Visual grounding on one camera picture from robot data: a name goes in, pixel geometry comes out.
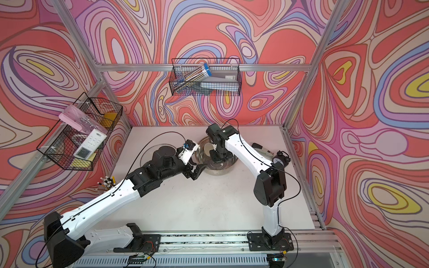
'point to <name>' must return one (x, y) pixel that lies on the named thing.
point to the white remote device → (86, 148)
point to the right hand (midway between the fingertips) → (220, 165)
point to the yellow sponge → (82, 164)
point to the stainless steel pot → (212, 168)
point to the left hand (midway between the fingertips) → (201, 158)
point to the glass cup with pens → (107, 182)
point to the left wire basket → (75, 143)
